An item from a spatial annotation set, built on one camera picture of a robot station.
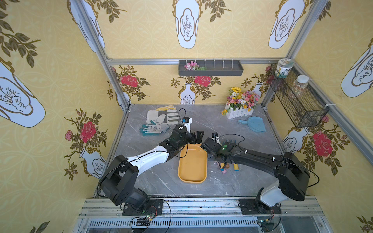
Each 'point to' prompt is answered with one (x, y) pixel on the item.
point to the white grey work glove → (168, 117)
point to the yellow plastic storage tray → (193, 164)
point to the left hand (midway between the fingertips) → (192, 130)
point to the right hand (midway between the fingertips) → (214, 150)
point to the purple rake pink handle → (223, 171)
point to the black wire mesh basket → (303, 103)
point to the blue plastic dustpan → (255, 123)
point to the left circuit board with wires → (144, 221)
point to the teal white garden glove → (153, 128)
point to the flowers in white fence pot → (240, 104)
